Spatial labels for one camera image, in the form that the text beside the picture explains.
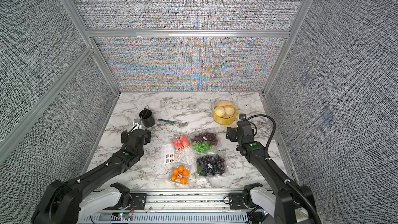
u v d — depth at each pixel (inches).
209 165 30.7
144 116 37.1
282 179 17.5
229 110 39.6
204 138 34.6
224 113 40.2
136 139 24.7
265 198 20.8
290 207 15.4
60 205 15.8
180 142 35.4
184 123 39.8
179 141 35.4
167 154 34.6
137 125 28.7
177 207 28.8
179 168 32.2
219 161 31.9
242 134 25.1
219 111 39.5
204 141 34.6
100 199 21.2
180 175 30.7
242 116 29.3
